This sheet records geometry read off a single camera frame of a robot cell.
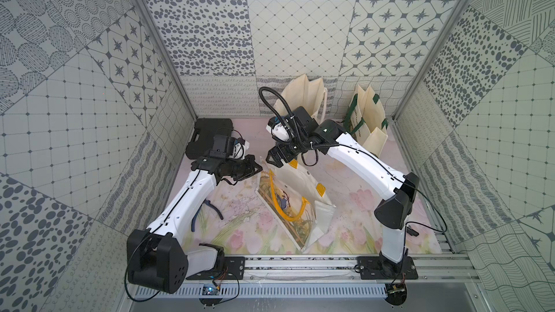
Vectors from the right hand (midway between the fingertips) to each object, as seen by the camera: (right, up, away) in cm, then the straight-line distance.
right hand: (278, 155), depth 76 cm
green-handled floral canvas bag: (+35, +13, +12) cm, 40 cm away
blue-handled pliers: (-30, -21, +13) cm, 39 cm away
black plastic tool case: (-39, +9, +32) cm, 51 cm away
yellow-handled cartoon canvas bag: (+7, -15, -4) cm, 17 cm away
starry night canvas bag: (+15, +27, +27) cm, 41 cm away
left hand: (-4, -5, +2) cm, 7 cm away
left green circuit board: (-23, -45, -4) cm, 51 cm away
